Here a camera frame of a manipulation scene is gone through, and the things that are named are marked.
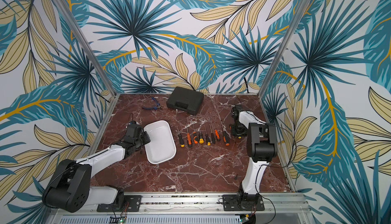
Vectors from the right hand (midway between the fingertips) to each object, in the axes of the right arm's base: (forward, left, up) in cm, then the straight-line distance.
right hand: (241, 134), depth 97 cm
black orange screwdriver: (-3, +10, +1) cm, 11 cm away
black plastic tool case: (+29, +36, +3) cm, 46 cm away
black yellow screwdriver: (-6, +37, +1) cm, 38 cm away
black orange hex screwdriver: (+1, +15, 0) cm, 15 cm away
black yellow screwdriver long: (-4, +26, +2) cm, 26 cm away
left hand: (-2, +58, +4) cm, 58 cm away
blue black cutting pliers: (+23, +58, +1) cm, 62 cm away
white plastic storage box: (-7, +49, +2) cm, 50 cm away
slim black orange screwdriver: (-3, +33, +1) cm, 33 cm away
